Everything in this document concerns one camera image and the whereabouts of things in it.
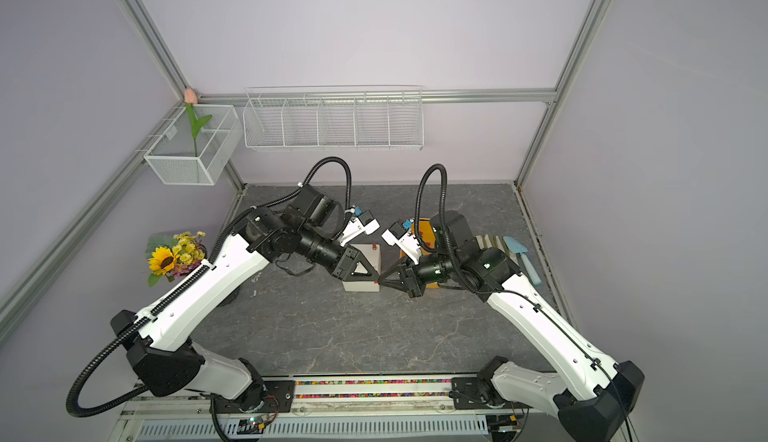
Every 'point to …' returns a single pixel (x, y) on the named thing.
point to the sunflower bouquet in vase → (174, 254)
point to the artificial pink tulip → (196, 123)
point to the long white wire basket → (334, 118)
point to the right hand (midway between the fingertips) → (381, 280)
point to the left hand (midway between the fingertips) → (372, 280)
